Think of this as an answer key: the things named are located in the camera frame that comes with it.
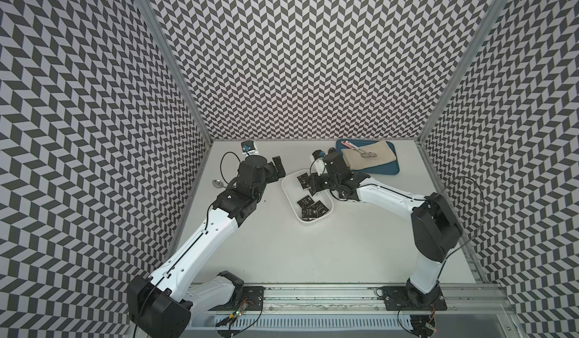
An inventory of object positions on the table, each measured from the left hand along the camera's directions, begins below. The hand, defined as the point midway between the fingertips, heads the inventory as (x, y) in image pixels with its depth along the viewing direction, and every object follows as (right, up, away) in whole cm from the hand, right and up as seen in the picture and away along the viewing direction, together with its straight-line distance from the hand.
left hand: (268, 162), depth 76 cm
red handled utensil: (+43, +4, +36) cm, 56 cm away
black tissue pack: (+13, -7, +11) cm, 18 cm away
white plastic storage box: (+9, -13, +18) cm, 24 cm away
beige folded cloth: (+38, 0, +33) cm, 50 cm away
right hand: (+14, -8, +13) cm, 20 cm away
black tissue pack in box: (+13, -17, +18) cm, 28 cm away
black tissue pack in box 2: (+15, -20, +13) cm, 28 cm away
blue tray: (+52, -3, +26) cm, 59 cm away
